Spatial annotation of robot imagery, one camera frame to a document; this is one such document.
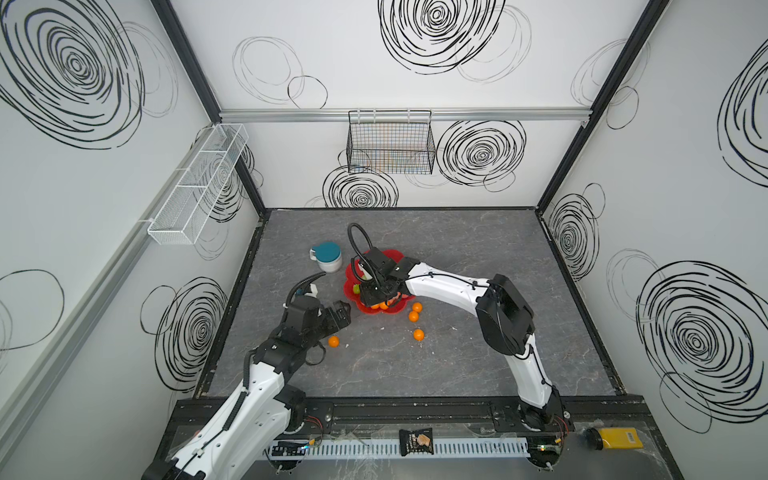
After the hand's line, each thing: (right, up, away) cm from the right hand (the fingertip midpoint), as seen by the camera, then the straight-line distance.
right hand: (359, 299), depth 88 cm
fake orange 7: (-7, -11, -4) cm, 14 cm away
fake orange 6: (+17, -10, -2) cm, 20 cm away
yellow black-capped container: (+61, -27, -20) cm, 70 cm away
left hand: (-4, -2, -6) cm, 8 cm away
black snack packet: (+16, -29, -19) cm, 38 cm away
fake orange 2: (+5, -3, +2) cm, 6 cm away
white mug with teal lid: (-11, +13, +9) cm, 19 cm away
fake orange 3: (+7, -3, +3) cm, 8 cm away
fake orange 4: (+18, -3, +3) cm, 18 cm away
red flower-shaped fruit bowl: (-3, +2, +10) cm, 10 cm away
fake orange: (+11, 0, +3) cm, 12 cm away
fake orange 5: (+16, -5, +1) cm, 17 cm away
